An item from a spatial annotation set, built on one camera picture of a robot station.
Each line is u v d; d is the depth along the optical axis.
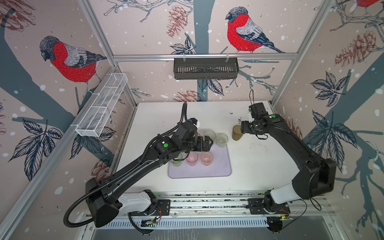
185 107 0.61
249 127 0.73
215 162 0.88
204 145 0.62
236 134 0.93
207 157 0.91
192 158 0.90
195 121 0.66
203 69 1.06
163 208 0.73
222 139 0.98
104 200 0.38
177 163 0.84
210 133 0.92
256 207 0.73
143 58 1.06
